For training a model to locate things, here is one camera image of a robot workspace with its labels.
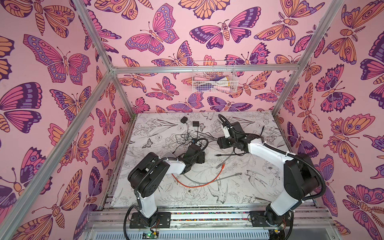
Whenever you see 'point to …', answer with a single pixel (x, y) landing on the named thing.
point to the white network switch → (168, 154)
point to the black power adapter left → (184, 119)
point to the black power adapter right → (195, 123)
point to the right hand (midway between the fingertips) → (222, 138)
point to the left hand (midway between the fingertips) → (202, 152)
